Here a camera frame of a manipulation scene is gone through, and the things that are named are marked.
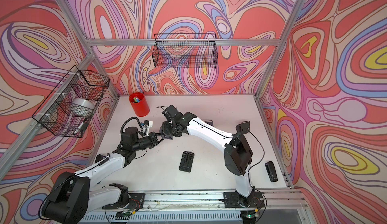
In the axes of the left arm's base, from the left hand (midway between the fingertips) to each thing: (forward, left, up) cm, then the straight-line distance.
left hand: (167, 137), depth 80 cm
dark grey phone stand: (+12, -47, -9) cm, 49 cm away
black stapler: (-15, -56, -10) cm, 58 cm away
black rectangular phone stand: (-8, -10, -12) cm, 18 cm away
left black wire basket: (+8, +49, +15) cm, 52 cm away
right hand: (+1, +1, 0) cm, 2 cm away
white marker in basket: (-1, +42, +11) cm, 43 cm away
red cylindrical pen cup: (+29, +24, -5) cm, 38 cm away
